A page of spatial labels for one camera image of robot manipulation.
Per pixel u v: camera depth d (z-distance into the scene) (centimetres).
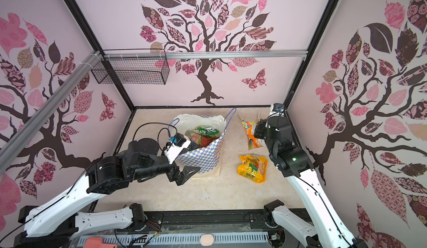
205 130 89
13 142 51
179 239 70
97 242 69
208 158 73
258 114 114
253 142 66
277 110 54
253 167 81
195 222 74
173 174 48
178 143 46
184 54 93
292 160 43
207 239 70
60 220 39
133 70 122
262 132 58
